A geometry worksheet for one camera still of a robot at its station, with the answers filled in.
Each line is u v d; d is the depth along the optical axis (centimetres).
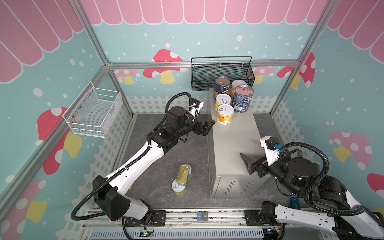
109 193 39
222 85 71
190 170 85
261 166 47
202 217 74
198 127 62
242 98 66
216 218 76
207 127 62
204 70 92
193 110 58
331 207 37
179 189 79
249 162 49
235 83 75
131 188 45
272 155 44
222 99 71
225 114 65
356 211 36
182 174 80
